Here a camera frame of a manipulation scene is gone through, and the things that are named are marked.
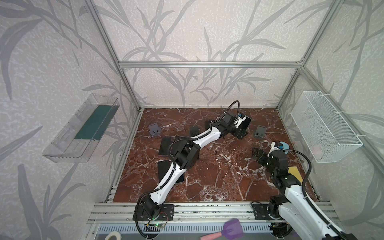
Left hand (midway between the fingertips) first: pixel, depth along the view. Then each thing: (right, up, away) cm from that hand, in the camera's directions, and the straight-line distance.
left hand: (244, 125), depth 97 cm
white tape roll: (-67, -49, -28) cm, 88 cm away
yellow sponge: (+27, -26, -10) cm, 39 cm away
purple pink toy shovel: (-14, -48, -28) cm, 57 cm away
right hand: (+5, -12, -12) cm, 17 cm away
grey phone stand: (-61, -3, +5) cm, 61 cm away
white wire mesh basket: (+25, -3, -34) cm, 43 cm away
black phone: (-38, -23, -30) cm, 54 cm away
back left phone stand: (-34, -4, +8) cm, 35 cm away
